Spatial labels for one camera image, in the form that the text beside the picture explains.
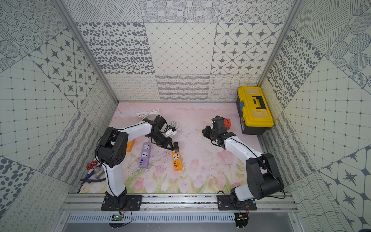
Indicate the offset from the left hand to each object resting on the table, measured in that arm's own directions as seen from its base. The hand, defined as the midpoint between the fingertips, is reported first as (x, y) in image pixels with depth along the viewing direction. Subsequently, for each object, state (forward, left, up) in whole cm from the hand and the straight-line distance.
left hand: (173, 147), depth 91 cm
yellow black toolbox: (+20, -53, +13) cm, 58 cm away
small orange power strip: (-8, -3, -1) cm, 9 cm away
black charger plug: (-1, -3, +3) cm, 4 cm away
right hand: (+8, -20, +6) cm, 22 cm away
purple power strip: (-6, +17, -1) cm, 18 cm away
